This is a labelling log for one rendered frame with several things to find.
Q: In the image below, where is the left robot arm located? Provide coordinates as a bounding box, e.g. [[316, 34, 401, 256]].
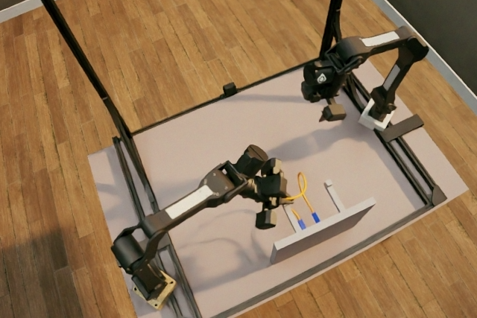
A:
[[301, 25, 429, 122]]

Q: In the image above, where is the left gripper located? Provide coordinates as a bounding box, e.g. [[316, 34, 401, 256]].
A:
[[319, 82, 347, 122]]

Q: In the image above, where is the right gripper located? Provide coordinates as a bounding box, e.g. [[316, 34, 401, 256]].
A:
[[242, 158, 294, 230]]

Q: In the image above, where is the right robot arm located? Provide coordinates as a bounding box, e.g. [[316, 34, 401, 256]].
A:
[[110, 144, 288, 301]]

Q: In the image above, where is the yellow cable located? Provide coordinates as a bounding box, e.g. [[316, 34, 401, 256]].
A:
[[283, 172, 320, 223]]

